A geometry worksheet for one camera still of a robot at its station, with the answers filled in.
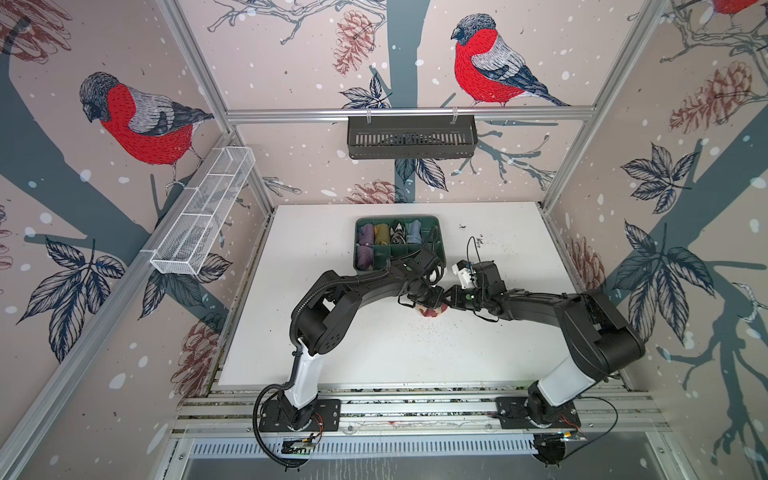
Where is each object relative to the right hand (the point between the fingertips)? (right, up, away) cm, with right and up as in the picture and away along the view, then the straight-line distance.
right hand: (439, 300), depth 92 cm
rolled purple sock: (-24, +21, +12) cm, 34 cm away
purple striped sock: (-24, +14, +5) cm, 28 cm away
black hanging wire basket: (-8, +56, +12) cm, 57 cm away
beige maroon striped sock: (-3, -2, -4) cm, 6 cm away
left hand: (0, 0, -3) cm, 3 cm away
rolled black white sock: (-13, +21, +12) cm, 27 cm away
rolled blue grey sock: (-7, +20, +11) cm, 24 cm away
